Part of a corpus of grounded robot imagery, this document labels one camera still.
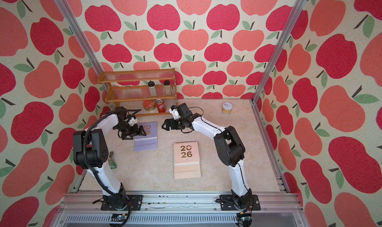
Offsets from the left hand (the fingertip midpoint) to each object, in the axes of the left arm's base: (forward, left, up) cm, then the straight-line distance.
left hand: (139, 136), depth 94 cm
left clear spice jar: (+27, -7, +21) cm, 35 cm away
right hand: (+3, -18, +6) cm, 20 cm away
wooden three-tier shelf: (+41, +16, +5) cm, 44 cm away
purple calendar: (0, -5, -6) cm, 8 cm away
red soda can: (+23, -11, +5) cm, 26 cm away
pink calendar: (-16, -31, -1) cm, 35 cm away
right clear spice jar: (+28, -17, +18) cm, 37 cm away
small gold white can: (+25, -60, 0) cm, 66 cm away
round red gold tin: (+28, -1, 0) cm, 28 cm away
